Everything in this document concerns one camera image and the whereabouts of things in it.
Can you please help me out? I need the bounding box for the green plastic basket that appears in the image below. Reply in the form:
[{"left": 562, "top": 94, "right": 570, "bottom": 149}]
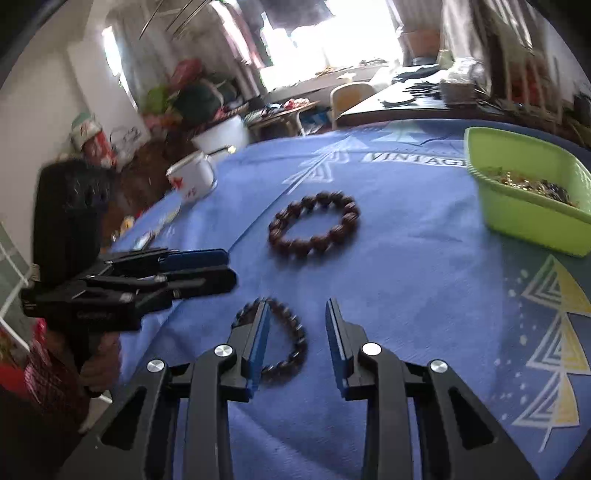
[{"left": 464, "top": 126, "right": 591, "bottom": 258}]

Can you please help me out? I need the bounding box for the blue printed tablecloth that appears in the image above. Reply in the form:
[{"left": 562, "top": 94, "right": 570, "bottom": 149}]
[{"left": 111, "top": 119, "right": 591, "bottom": 480}]

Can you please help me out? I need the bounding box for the row of hanging clothes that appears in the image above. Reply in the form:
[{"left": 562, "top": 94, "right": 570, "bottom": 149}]
[{"left": 222, "top": 0, "right": 333, "bottom": 65}]

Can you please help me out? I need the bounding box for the small cluttered side table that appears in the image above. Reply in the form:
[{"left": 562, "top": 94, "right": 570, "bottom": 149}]
[{"left": 245, "top": 99, "right": 321, "bottom": 139}]

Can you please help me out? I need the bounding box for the wooden rack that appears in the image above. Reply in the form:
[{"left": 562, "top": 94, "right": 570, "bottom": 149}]
[{"left": 499, "top": 60, "right": 564, "bottom": 121}]

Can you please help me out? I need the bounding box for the white handbag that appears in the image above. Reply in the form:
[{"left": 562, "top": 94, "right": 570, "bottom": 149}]
[{"left": 108, "top": 126, "right": 148, "bottom": 162}]

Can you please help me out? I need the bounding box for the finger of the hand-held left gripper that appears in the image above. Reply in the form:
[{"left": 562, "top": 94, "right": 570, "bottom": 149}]
[
  {"left": 102, "top": 247, "right": 230, "bottom": 273},
  {"left": 87, "top": 265, "right": 239, "bottom": 299}
]

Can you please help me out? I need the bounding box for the white enamel mug red star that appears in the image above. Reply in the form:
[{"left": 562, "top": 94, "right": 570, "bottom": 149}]
[{"left": 165, "top": 150, "right": 218, "bottom": 204}]

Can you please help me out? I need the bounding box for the green bag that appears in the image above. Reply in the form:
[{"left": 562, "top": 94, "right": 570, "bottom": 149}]
[{"left": 147, "top": 85, "right": 178, "bottom": 114}]

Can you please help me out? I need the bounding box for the white wire rack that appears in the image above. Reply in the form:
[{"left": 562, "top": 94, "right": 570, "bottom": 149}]
[{"left": 0, "top": 222, "right": 34, "bottom": 352}]

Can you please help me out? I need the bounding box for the plastic-wrapped container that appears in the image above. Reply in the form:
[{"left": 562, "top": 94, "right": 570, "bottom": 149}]
[{"left": 441, "top": 60, "right": 485, "bottom": 104}]

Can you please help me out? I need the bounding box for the dark purple bead bracelet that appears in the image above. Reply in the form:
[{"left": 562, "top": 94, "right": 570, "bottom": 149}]
[{"left": 235, "top": 296, "right": 309, "bottom": 377}]

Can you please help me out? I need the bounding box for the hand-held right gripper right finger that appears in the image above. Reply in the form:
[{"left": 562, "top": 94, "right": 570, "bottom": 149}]
[{"left": 324, "top": 298, "right": 539, "bottom": 480}]

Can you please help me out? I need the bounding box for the brown wooden bead bracelet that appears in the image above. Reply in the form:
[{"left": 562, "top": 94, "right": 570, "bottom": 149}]
[{"left": 268, "top": 191, "right": 362, "bottom": 259}]

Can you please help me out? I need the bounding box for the dark wooden desk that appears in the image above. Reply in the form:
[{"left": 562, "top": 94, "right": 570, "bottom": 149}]
[{"left": 337, "top": 69, "right": 591, "bottom": 145}]

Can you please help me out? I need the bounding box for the red printed bag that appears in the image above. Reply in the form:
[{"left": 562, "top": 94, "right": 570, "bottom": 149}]
[{"left": 69, "top": 113, "right": 118, "bottom": 169}]

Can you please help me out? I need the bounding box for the person's left hand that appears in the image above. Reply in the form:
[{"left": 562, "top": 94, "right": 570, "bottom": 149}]
[{"left": 76, "top": 330, "right": 124, "bottom": 400}]

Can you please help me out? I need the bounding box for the amber and white stone bracelet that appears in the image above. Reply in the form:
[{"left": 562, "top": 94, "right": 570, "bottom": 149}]
[{"left": 479, "top": 167, "right": 548, "bottom": 191}]

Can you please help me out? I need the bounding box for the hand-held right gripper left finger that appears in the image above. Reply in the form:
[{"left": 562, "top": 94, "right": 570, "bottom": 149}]
[{"left": 58, "top": 298, "right": 273, "bottom": 480}]

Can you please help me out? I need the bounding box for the cardboard box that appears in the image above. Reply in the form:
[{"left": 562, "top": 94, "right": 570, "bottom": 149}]
[{"left": 409, "top": 30, "right": 441, "bottom": 58}]

